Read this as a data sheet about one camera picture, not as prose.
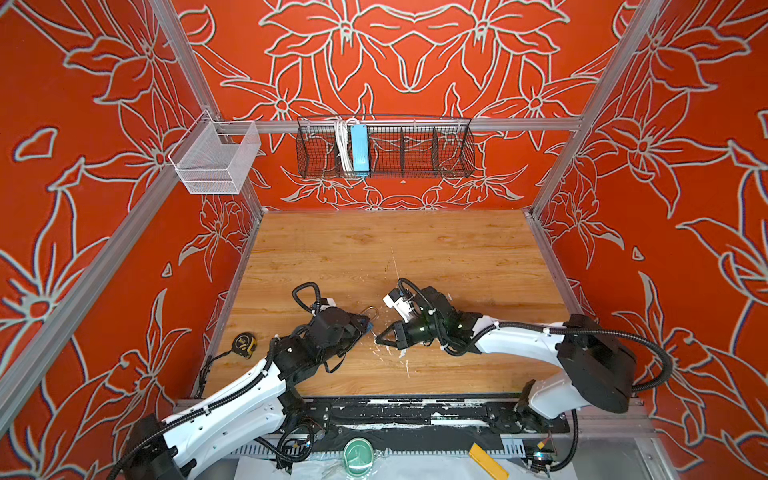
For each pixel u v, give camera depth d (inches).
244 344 32.7
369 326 29.7
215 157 36.6
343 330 23.4
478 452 26.9
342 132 34.4
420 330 26.9
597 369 16.8
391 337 29.2
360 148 35.2
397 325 27.8
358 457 26.7
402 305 28.9
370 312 36.0
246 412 19.0
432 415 29.2
